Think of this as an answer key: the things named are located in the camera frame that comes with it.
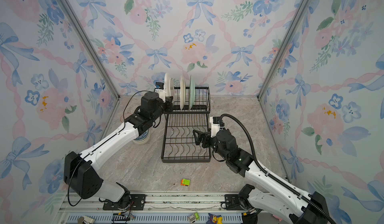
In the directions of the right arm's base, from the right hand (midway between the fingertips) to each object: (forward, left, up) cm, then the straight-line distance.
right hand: (200, 129), depth 73 cm
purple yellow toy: (-34, -7, -21) cm, 41 cm away
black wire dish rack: (+4, +13, -23) cm, 26 cm away
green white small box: (-34, +3, -20) cm, 40 cm away
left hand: (+15, +14, +8) cm, 23 cm away
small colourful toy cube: (-19, +7, -22) cm, 30 cm away
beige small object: (-36, +52, -21) cm, 66 cm away
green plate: (+14, +4, +11) cm, 18 cm away
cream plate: (+16, +9, +10) cm, 21 cm away
